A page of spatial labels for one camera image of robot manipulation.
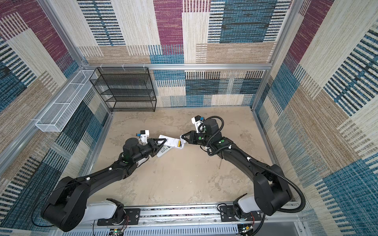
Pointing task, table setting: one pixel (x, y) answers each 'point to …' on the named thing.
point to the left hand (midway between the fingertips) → (167, 138)
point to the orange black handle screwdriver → (220, 164)
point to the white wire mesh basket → (58, 115)
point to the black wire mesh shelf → (126, 89)
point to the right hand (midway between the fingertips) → (182, 139)
